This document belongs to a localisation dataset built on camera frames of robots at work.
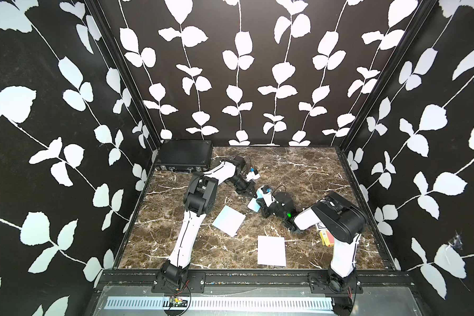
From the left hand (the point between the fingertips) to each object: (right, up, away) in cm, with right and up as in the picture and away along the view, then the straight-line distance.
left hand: (257, 193), depth 98 cm
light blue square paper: (-2, -5, -3) cm, 6 cm away
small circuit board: (-31, -36, -27) cm, 55 cm away
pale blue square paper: (-14, -12, -7) cm, 20 cm away
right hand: (-1, -2, -3) cm, 4 cm away
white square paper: (+5, -22, -16) cm, 28 cm away
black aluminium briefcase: (-43, +20, +20) cm, 52 cm away
